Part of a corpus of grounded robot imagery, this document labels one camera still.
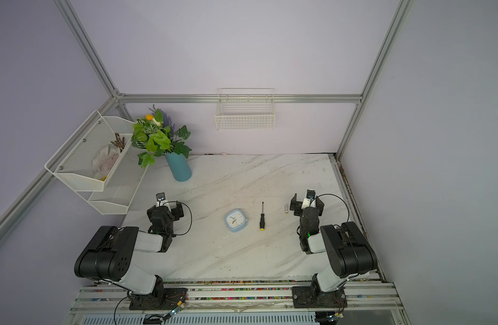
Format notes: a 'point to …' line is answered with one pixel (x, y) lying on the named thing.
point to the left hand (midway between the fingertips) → (167, 203)
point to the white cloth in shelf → (105, 160)
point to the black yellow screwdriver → (262, 219)
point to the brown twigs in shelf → (120, 143)
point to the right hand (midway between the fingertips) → (306, 198)
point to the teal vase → (180, 166)
